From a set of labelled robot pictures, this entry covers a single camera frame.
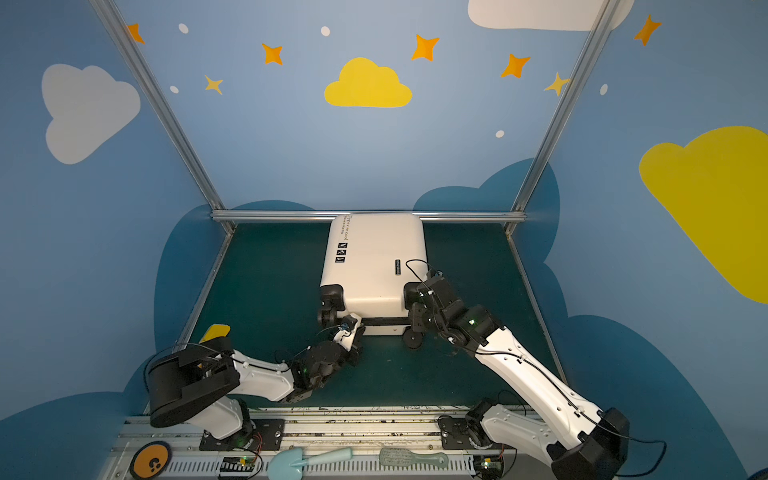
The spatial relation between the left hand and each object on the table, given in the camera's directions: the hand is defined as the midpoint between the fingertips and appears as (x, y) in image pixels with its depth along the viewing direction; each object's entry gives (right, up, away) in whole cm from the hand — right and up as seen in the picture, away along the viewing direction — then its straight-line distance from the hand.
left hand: (364, 328), depth 84 cm
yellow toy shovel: (-48, -3, +8) cm, 48 cm away
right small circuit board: (+32, -32, -11) cm, 47 cm away
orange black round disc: (-50, -28, -14) cm, 59 cm away
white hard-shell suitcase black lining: (+3, +18, -2) cm, 18 cm away
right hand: (+15, +6, -8) cm, 18 cm away
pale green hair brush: (+9, -28, -14) cm, 32 cm away
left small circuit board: (-30, -31, -11) cm, 45 cm away
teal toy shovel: (-17, -29, -15) cm, 37 cm away
